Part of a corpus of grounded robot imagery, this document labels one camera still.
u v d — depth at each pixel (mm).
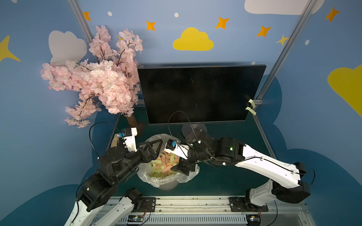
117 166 394
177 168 514
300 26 754
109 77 546
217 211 748
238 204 748
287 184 398
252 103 781
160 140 548
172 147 478
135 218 718
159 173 754
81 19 722
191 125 1044
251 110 798
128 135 499
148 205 745
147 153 485
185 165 499
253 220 733
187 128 1081
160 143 547
